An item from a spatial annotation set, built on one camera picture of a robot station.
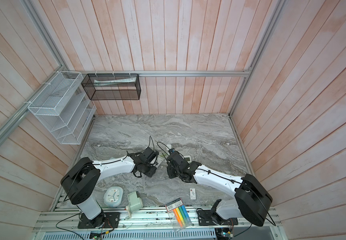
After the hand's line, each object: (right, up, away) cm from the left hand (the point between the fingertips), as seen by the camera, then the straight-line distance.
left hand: (150, 172), depth 90 cm
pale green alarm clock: (-18, -9, -11) cm, 23 cm away
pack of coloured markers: (+16, -17, -15) cm, 28 cm away
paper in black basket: (-24, +56, 0) cm, 61 cm away
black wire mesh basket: (-31, +53, +21) cm, 64 cm away
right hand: (+12, +4, -5) cm, 14 cm away
